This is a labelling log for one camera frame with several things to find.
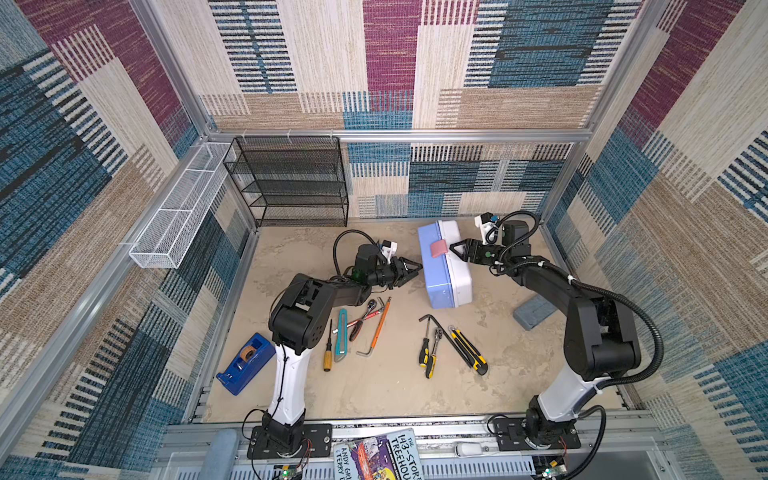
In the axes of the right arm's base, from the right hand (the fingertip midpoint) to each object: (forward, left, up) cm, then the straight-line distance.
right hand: (456, 250), depth 91 cm
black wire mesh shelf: (+34, +55, +1) cm, 65 cm away
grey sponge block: (-15, -23, -12) cm, 30 cm away
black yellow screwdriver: (-26, +11, -13) cm, 31 cm away
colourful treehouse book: (-50, +21, -13) cm, 55 cm away
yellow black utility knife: (-25, -1, -15) cm, 29 cm away
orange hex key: (-17, +24, -15) cm, 33 cm away
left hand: (-3, +10, -3) cm, 11 cm away
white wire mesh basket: (-10, +73, +19) cm, 76 cm away
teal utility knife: (-24, +35, -14) cm, 45 cm away
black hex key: (-14, +8, -15) cm, 22 cm away
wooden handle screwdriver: (-25, +39, -15) cm, 48 cm away
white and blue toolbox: (-10, +4, 0) cm, 11 cm away
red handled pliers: (-16, +30, -14) cm, 37 cm away
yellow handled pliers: (-30, +10, -14) cm, 35 cm away
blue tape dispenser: (-26, +57, -9) cm, 64 cm away
